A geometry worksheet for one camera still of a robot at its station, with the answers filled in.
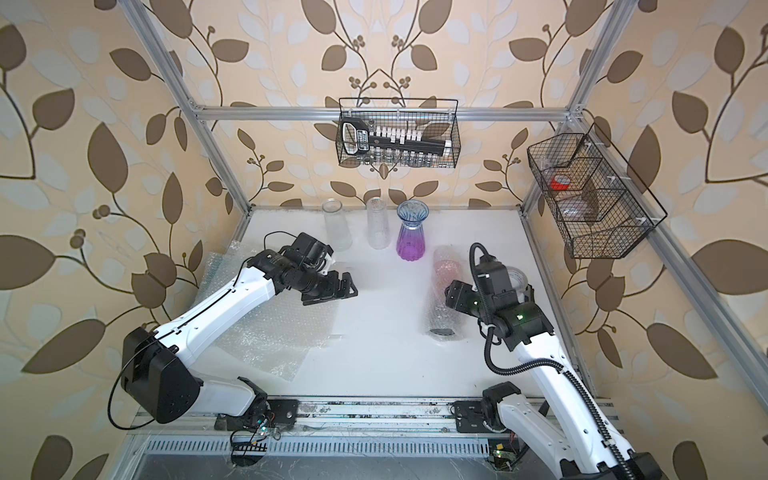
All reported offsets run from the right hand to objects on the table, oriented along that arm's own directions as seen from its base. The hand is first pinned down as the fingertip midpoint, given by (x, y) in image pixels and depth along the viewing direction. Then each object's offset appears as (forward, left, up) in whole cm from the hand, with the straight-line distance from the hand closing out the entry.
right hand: (458, 294), depth 76 cm
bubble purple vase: (+32, +10, -16) cm, 37 cm away
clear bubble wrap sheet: (+16, +71, -7) cm, 73 cm away
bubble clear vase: (+30, +21, -4) cm, 37 cm away
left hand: (+3, +31, -1) cm, 31 cm away
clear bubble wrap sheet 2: (-3, +50, -15) cm, 53 cm away
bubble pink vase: (-4, +2, -8) cm, 9 cm away
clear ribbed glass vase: (+32, +36, -9) cm, 49 cm away
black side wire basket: (+15, -36, +16) cm, 42 cm away
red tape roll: (+25, -30, +15) cm, 42 cm away
